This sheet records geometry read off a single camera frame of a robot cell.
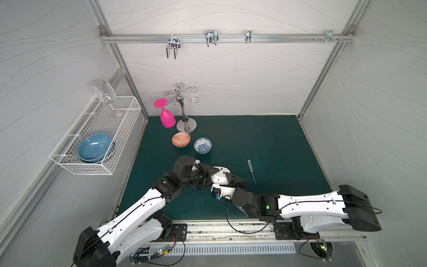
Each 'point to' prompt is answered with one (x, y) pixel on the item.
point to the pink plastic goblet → (167, 118)
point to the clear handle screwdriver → (251, 169)
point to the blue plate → (93, 147)
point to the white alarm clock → (219, 177)
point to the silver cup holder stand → (184, 124)
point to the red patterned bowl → (181, 139)
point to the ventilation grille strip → (225, 248)
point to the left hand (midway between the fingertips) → (220, 173)
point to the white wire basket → (99, 117)
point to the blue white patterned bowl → (202, 145)
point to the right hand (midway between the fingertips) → (228, 174)
